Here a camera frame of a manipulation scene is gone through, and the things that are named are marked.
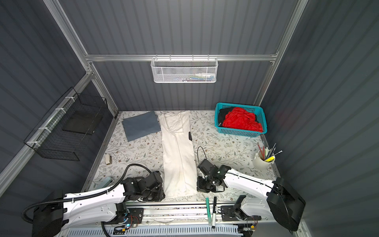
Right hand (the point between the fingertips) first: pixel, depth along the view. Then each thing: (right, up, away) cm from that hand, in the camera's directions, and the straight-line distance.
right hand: (198, 191), depth 79 cm
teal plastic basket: (+47, +41, +28) cm, 69 cm away
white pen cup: (+38, +16, +5) cm, 41 cm away
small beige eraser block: (-56, +15, +12) cm, 59 cm away
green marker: (+5, -8, -4) cm, 11 cm away
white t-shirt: (-11, +11, +12) cm, 20 cm away
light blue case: (-52, +4, +2) cm, 52 cm away
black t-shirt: (+21, +45, +38) cm, 62 cm away
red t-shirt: (+33, +41, +28) cm, 60 cm away
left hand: (-17, -3, -1) cm, 18 cm away
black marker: (+8, -9, -6) cm, 14 cm away
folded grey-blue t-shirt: (-43, +35, +29) cm, 63 cm away
